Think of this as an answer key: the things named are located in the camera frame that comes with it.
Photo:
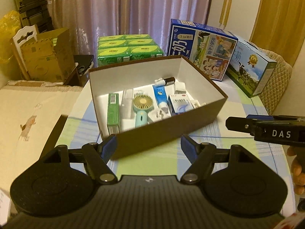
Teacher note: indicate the blue illustrated milk carton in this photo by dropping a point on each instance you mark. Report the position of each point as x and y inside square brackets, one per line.
[185, 40]

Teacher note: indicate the tan cardboard box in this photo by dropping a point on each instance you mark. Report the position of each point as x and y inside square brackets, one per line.
[45, 59]

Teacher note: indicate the tan wall strips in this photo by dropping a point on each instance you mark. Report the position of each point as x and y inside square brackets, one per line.
[225, 12]

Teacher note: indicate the pale curtain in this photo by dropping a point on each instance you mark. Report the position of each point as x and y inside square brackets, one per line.
[107, 9]

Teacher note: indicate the yellow plastic bag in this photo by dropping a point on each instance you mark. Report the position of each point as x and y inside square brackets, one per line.
[9, 28]

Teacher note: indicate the small white box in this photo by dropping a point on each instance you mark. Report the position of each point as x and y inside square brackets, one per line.
[180, 87]

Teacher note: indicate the green tissue multipack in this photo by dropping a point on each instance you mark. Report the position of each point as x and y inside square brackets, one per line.
[119, 50]

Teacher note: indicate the blue hand cream tube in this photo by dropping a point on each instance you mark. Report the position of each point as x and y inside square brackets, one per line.
[160, 95]

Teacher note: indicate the mint handheld fan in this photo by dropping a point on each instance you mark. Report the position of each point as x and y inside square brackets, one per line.
[142, 102]

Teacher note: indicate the small white plastic item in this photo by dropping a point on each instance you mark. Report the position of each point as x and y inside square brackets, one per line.
[196, 103]

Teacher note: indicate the cow print milk carton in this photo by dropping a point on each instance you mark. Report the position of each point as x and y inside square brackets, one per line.
[252, 76]

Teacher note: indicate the beige quilted cover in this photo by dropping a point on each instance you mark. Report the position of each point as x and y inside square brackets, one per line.
[276, 95]

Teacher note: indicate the blue medicine box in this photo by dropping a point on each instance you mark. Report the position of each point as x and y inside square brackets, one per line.
[180, 105]

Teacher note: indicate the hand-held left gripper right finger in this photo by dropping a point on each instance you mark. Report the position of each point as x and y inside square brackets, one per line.
[188, 148]

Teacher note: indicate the clear plastic case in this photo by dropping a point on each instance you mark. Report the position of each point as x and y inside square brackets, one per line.
[127, 100]

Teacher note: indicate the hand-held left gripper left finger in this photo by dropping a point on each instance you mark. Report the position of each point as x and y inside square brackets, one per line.
[109, 148]

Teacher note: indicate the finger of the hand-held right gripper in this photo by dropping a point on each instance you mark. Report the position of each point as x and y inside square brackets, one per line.
[238, 124]
[262, 117]

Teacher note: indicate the black paper bag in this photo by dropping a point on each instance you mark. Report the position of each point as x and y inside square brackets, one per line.
[82, 62]

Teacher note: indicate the person's right hand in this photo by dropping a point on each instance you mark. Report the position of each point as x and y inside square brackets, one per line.
[297, 171]

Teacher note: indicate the green tall carton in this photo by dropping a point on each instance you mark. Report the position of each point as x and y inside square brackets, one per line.
[113, 112]

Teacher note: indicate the dark bottle with white cap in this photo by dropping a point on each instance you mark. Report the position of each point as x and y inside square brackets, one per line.
[169, 80]

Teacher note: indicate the cream cat print blanket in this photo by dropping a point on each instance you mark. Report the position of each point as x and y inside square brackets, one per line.
[31, 105]

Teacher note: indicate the black folding rack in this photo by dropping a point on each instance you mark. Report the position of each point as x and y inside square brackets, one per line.
[31, 7]

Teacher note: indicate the white charger plug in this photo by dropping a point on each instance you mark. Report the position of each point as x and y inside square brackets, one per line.
[154, 116]

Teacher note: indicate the brown cardboard box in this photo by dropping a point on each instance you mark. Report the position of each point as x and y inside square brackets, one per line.
[166, 133]

